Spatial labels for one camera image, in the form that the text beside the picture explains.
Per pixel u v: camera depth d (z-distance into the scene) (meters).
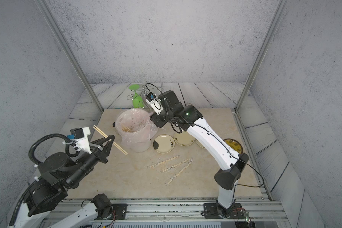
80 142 0.47
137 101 1.01
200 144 0.47
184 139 1.02
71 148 0.45
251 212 0.74
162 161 0.91
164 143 0.99
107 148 0.54
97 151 0.47
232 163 0.43
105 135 0.54
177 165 0.89
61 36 0.80
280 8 0.71
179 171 0.87
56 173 0.38
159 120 0.61
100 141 0.52
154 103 0.56
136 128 0.86
